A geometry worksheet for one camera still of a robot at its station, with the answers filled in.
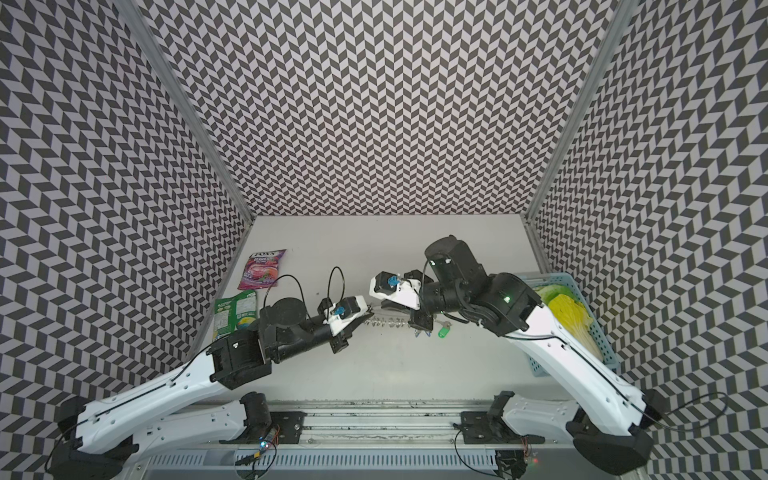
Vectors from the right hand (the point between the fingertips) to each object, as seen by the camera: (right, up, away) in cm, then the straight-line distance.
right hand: (390, 307), depth 60 cm
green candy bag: (-48, -9, +29) cm, 57 cm away
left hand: (-5, -2, +4) cm, 7 cm away
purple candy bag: (-45, +4, +40) cm, 60 cm away
